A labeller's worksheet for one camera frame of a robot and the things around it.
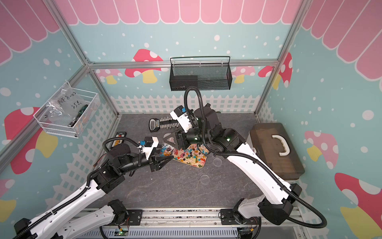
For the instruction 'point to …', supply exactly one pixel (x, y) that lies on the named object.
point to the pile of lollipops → (194, 155)
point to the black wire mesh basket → (207, 72)
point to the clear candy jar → (166, 149)
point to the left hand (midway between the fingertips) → (170, 154)
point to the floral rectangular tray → (194, 154)
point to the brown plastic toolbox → (274, 146)
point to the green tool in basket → (72, 123)
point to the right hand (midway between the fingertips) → (168, 137)
